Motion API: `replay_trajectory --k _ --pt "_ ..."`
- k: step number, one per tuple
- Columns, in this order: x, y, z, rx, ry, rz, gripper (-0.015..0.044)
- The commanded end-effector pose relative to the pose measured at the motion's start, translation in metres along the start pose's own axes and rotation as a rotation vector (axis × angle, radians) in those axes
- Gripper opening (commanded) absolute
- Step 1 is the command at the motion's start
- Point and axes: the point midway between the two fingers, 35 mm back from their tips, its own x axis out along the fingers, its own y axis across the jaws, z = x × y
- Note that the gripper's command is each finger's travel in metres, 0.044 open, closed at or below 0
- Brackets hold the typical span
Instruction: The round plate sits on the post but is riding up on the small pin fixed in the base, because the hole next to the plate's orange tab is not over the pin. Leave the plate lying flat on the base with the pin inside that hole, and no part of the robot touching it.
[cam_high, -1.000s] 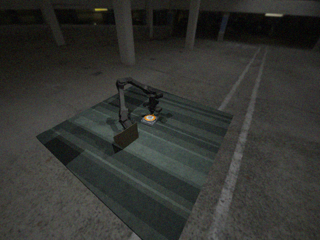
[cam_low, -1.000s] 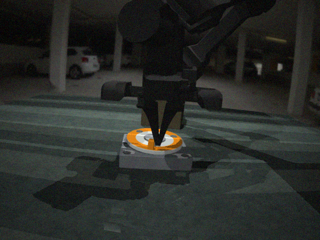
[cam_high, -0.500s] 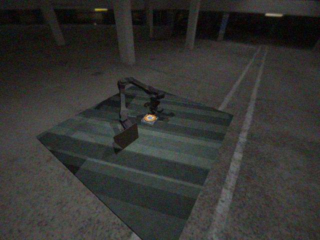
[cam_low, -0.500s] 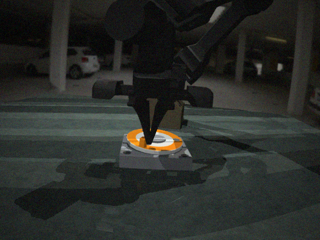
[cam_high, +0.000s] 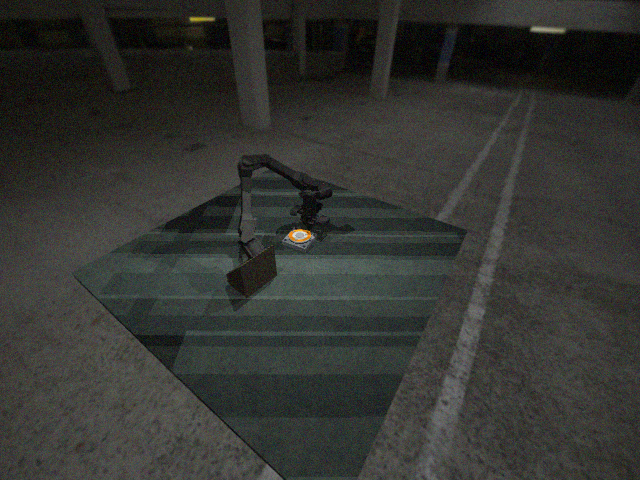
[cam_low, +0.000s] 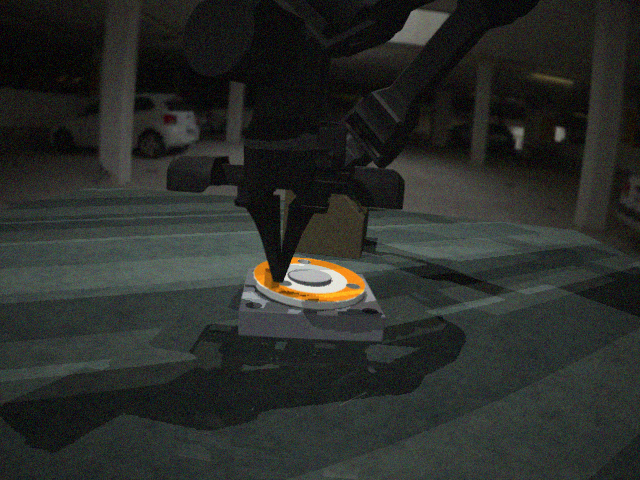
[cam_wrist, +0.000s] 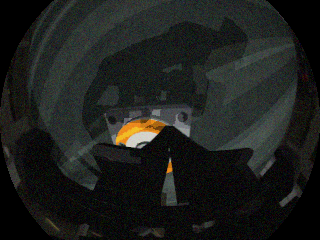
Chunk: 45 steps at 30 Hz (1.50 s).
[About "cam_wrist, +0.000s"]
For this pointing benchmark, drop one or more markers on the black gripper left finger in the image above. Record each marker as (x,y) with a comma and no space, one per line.
(149,162)

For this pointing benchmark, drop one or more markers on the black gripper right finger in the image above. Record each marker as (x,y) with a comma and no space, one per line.
(191,163)

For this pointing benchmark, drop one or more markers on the round white plate with orange rim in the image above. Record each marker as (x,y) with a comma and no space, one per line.
(142,129)

